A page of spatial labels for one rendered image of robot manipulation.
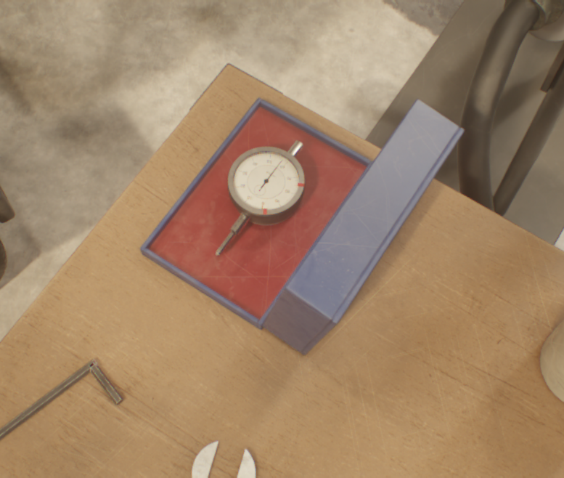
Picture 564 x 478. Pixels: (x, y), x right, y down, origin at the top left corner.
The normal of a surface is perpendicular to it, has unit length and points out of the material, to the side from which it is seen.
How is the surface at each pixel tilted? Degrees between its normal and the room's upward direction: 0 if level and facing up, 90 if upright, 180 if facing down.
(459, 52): 0
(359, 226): 11
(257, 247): 0
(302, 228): 0
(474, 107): 43
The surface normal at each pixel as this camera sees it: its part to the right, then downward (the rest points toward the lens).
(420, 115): 0.15, -0.30
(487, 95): -0.02, 0.23
